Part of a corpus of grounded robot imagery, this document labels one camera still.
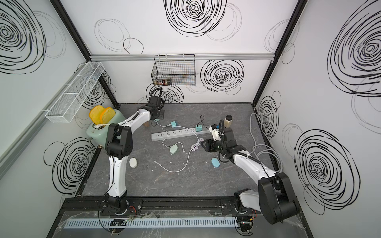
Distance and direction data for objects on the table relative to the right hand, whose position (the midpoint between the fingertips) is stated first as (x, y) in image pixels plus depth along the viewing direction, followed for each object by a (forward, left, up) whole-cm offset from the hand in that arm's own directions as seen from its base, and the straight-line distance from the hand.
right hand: (206, 142), depth 85 cm
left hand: (+25, +34, -3) cm, 42 cm away
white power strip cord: (-3, -41, -12) cm, 43 cm away
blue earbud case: (-8, -6, -10) cm, 14 cm away
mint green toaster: (+2, +62, +5) cm, 62 cm away
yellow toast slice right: (+11, +58, +11) cm, 60 cm away
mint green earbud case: (0, +20, -9) cm, 22 cm away
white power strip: (+9, +26, -7) cm, 28 cm away
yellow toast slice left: (+12, +66, +10) cm, 68 cm away
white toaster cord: (+5, +63, +8) cm, 63 cm away
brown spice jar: (0, +31, +17) cm, 35 cm away
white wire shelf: (+6, +69, +24) cm, 73 cm away
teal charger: (+19, +22, -9) cm, 31 cm away
